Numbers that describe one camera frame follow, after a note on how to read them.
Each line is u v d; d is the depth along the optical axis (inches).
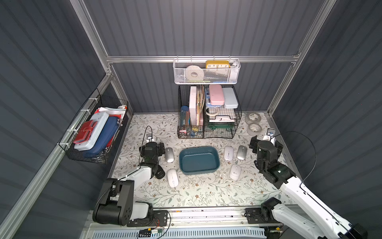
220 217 29.7
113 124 27.9
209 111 37.3
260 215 27.8
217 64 34.1
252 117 45.5
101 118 27.3
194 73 33.3
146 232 28.3
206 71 34.8
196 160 37.5
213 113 36.5
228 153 37.1
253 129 42.8
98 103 31.3
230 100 37.9
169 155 37.9
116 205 16.7
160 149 34.1
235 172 34.1
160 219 29.0
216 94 38.5
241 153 38.4
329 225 15.9
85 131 24.7
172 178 33.2
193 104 36.0
